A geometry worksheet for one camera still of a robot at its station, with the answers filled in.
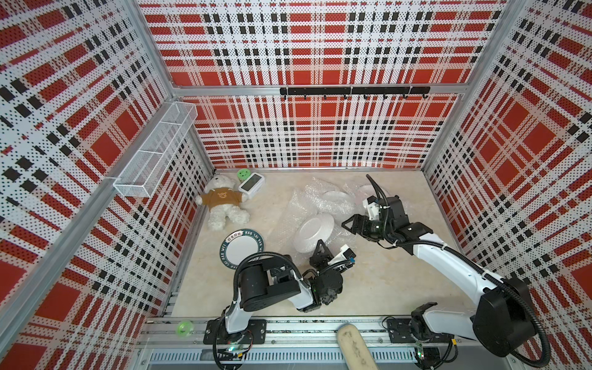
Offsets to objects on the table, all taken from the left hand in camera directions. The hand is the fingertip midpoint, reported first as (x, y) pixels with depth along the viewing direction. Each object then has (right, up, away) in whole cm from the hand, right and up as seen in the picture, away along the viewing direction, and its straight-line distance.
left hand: (321, 240), depth 84 cm
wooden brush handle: (+9, -29, -17) cm, 35 cm away
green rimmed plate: (-1, +4, +2) cm, 5 cm away
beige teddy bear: (-43, +14, +17) cm, 48 cm away
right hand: (+11, +5, -3) cm, 12 cm away
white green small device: (-33, +20, +24) cm, 45 cm away
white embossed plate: (+8, +16, +20) cm, 27 cm away
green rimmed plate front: (-34, -4, +9) cm, 35 cm away
